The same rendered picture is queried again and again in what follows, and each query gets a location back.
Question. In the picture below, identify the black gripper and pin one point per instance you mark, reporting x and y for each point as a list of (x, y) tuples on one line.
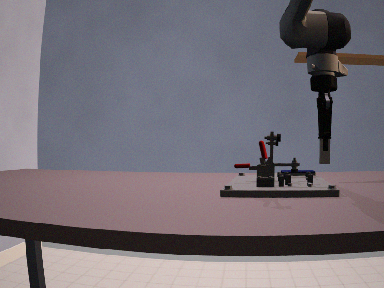
[(324, 84)]

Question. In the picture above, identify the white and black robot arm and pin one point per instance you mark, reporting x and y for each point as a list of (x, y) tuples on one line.
[(320, 31)]

